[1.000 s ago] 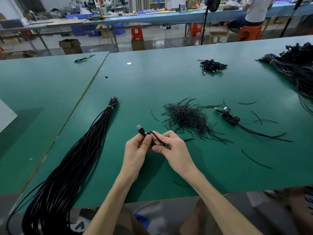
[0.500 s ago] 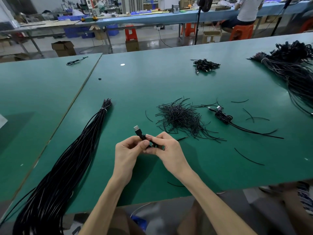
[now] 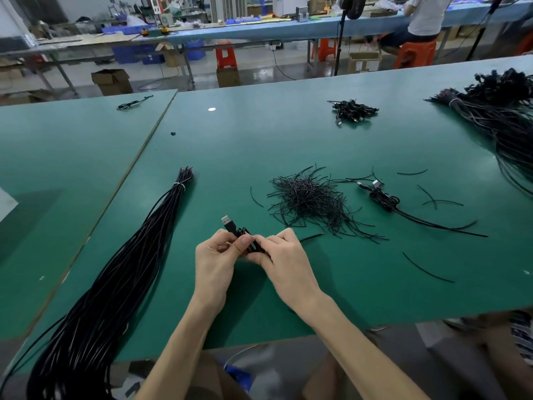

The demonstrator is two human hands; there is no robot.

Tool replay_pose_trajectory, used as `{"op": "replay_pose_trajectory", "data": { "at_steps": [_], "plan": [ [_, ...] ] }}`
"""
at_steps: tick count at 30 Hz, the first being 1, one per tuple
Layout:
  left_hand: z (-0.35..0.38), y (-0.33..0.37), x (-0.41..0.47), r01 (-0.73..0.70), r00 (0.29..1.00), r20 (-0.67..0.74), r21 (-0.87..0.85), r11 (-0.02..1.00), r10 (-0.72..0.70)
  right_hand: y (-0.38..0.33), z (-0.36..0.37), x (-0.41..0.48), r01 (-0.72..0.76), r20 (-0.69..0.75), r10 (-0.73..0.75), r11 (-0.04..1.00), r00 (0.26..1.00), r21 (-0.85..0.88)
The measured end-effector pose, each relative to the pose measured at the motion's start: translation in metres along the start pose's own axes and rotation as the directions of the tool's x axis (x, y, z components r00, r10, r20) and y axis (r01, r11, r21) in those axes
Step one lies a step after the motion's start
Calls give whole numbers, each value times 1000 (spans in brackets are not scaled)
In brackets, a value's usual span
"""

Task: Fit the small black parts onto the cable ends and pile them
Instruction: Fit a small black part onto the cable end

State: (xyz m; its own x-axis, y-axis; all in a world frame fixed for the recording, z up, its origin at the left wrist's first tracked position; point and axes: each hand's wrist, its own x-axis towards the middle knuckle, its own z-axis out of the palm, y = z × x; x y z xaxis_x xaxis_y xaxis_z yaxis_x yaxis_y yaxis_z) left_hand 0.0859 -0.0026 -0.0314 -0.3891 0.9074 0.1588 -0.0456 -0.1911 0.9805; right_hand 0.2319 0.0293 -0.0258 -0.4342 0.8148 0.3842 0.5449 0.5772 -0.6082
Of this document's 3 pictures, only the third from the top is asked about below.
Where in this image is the person's left hand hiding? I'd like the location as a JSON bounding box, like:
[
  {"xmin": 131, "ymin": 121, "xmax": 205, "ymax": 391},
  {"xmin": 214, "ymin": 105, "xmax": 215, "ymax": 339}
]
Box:
[{"xmin": 193, "ymin": 229, "xmax": 253, "ymax": 315}]

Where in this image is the long blue workbench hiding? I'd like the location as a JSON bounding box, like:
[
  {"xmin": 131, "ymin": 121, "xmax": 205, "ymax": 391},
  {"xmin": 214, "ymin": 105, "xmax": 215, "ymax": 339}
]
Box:
[{"xmin": 129, "ymin": 0, "xmax": 533, "ymax": 45}]

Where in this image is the black tripod stand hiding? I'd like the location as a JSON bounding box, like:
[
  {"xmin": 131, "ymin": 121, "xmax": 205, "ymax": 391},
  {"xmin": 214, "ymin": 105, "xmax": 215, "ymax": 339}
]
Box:
[{"xmin": 466, "ymin": 0, "xmax": 505, "ymax": 62}]

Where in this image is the small cardboard box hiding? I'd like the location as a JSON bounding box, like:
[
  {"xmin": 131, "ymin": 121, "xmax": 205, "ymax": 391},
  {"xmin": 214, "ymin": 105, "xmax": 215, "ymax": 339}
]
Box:
[{"xmin": 217, "ymin": 67, "xmax": 241, "ymax": 88}]

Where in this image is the large heap of black cables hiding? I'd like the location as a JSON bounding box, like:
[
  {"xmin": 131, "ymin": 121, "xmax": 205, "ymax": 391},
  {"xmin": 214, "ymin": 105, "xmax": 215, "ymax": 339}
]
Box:
[{"xmin": 426, "ymin": 68, "xmax": 533, "ymax": 197}]

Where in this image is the person's right leg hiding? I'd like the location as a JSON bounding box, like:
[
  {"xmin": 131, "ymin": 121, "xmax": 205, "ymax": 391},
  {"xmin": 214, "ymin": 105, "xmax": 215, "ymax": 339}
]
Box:
[{"xmin": 466, "ymin": 312, "xmax": 533, "ymax": 400}]

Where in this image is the person's left forearm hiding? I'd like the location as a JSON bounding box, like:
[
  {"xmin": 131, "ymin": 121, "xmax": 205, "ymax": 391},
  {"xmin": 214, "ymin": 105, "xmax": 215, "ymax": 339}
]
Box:
[{"xmin": 135, "ymin": 294, "xmax": 226, "ymax": 400}]

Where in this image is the red plastic stool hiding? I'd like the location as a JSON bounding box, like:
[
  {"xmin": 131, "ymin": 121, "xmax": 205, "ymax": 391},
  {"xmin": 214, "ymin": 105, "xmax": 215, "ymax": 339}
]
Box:
[{"xmin": 215, "ymin": 41, "xmax": 238, "ymax": 70}]

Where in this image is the person's right forearm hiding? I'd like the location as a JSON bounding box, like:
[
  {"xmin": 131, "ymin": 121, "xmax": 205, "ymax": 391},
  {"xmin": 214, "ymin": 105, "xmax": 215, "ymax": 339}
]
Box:
[{"xmin": 300, "ymin": 294, "xmax": 430, "ymax": 400}]

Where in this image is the black fan on stand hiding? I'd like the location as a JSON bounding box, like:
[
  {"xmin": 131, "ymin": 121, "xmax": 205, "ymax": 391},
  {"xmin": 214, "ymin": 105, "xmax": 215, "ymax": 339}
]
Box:
[{"xmin": 333, "ymin": 0, "xmax": 368, "ymax": 77}]

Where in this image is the open cardboard box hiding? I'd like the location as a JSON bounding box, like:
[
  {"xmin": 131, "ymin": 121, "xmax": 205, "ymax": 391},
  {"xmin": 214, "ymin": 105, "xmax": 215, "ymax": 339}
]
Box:
[{"xmin": 90, "ymin": 69, "xmax": 133, "ymax": 97}]

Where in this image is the long black cable bundle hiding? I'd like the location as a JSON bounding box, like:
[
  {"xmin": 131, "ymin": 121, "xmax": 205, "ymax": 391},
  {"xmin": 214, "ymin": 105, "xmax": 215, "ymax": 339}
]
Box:
[{"xmin": 0, "ymin": 166, "xmax": 194, "ymax": 400}]

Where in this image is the person's right hand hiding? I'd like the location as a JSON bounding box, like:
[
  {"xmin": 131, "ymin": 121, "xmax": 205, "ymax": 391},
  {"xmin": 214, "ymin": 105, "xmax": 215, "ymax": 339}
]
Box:
[{"xmin": 244, "ymin": 227, "xmax": 328, "ymax": 322}]

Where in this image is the large white box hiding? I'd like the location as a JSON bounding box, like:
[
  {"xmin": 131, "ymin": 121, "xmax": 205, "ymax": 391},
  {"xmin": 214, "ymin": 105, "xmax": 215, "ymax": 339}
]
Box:
[{"xmin": 0, "ymin": 187, "xmax": 19, "ymax": 223}]

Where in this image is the small cable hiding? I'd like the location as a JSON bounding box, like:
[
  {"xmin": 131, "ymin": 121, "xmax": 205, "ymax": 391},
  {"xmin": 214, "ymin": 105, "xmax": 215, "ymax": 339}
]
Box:
[{"xmin": 117, "ymin": 94, "xmax": 154, "ymax": 111}]

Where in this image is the blue plastic item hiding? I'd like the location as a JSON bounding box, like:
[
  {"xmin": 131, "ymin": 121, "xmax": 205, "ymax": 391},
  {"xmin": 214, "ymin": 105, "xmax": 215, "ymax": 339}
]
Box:
[{"xmin": 225, "ymin": 364, "xmax": 255, "ymax": 392}]

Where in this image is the small pile of knotted cables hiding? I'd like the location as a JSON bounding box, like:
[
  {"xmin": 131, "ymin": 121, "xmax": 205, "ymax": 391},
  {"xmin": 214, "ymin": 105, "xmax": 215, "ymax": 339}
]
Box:
[{"xmin": 328, "ymin": 99, "xmax": 380, "ymax": 127}]

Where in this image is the pile of black wire ties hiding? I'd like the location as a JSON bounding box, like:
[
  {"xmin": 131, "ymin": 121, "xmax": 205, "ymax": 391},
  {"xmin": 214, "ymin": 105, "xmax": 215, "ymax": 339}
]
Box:
[{"xmin": 266, "ymin": 164, "xmax": 388, "ymax": 243}]

